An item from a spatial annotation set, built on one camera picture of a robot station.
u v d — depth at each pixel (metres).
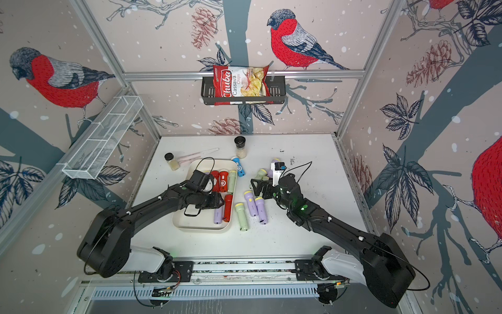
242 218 0.85
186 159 1.09
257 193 0.72
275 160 1.07
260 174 1.00
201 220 0.86
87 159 0.71
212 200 0.78
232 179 0.97
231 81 0.87
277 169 0.70
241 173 1.00
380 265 0.40
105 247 0.42
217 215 0.85
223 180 0.97
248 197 0.91
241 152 1.09
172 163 1.01
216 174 1.00
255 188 0.74
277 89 0.95
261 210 0.86
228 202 0.88
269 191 0.70
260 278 0.73
